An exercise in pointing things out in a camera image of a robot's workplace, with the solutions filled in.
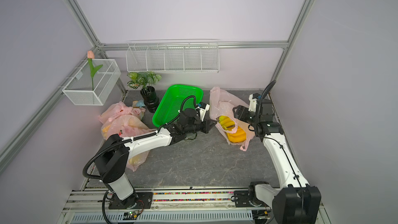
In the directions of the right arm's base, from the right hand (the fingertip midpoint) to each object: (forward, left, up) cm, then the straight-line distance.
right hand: (238, 109), depth 80 cm
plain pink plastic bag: (+4, +9, 0) cm, 10 cm away
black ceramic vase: (+18, +54, -14) cm, 58 cm away
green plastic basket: (+23, +42, -21) cm, 52 cm away
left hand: (-6, +11, -4) cm, 13 cm away
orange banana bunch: (-6, -3, -19) cm, 20 cm away
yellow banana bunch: (+3, +4, -18) cm, 18 cm away
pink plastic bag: (-3, +60, -6) cm, 60 cm away
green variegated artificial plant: (+20, +54, +4) cm, 58 cm away
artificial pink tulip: (+20, +79, +11) cm, 82 cm away
